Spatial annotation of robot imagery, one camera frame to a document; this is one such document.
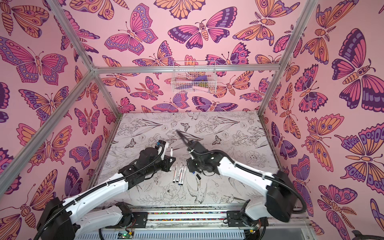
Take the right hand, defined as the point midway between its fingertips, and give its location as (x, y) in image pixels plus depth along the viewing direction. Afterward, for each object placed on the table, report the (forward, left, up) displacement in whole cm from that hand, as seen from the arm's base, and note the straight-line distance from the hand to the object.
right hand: (189, 160), depth 79 cm
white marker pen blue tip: (-2, +5, -13) cm, 14 cm away
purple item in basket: (+49, -8, +19) cm, 53 cm away
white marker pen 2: (-1, +7, -14) cm, 16 cm away
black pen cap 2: (-3, -5, -14) cm, 15 cm away
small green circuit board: (-31, +31, -17) cm, 47 cm away
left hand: (+1, +7, +2) cm, 7 cm away
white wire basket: (+44, -2, +19) cm, 48 cm away
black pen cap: (0, -2, -14) cm, 14 cm away
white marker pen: (+2, +9, +5) cm, 11 cm away
